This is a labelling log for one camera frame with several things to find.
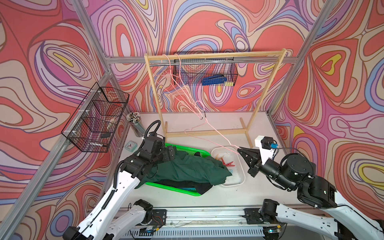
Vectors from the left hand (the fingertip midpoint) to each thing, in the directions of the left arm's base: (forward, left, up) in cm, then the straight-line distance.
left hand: (168, 152), depth 74 cm
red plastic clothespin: (+3, -34, -19) cm, 39 cm away
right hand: (-10, -30, +15) cm, 35 cm away
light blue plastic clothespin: (-7, -32, -7) cm, 33 cm away
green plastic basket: (+8, -8, -12) cm, 16 cm away
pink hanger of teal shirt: (+53, +6, +9) cm, 54 cm away
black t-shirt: (-14, -17, -9) cm, 24 cm away
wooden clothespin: (+7, -28, -19) cm, 35 cm away
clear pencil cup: (+26, +25, -2) cm, 36 cm away
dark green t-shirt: (-8, -14, -3) cm, 16 cm away
